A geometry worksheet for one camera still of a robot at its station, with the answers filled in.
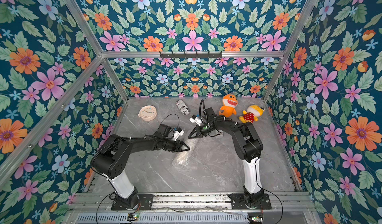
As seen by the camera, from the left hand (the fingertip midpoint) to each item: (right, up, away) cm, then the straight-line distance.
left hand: (188, 148), depth 89 cm
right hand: (+3, +9, +1) cm, 9 cm away
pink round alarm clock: (-32, +21, +19) cm, 43 cm away
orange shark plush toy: (+29, +29, +19) cm, 46 cm away
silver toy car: (-5, +25, +21) cm, 33 cm away
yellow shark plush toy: (+43, +20, +13) cm, 49 cm away
